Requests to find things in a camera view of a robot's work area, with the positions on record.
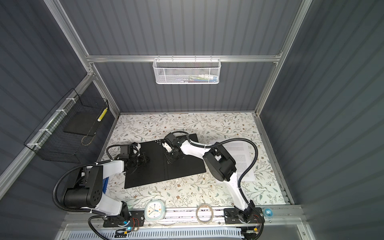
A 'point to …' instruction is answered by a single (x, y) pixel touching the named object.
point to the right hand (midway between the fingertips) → (170, 160)
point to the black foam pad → (85, 123)
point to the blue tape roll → (268, 213)
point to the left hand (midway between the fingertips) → (148, 158)
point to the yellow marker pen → (102, 114)
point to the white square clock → (155, 210)
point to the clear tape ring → (212, 213)
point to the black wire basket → (67, 132)
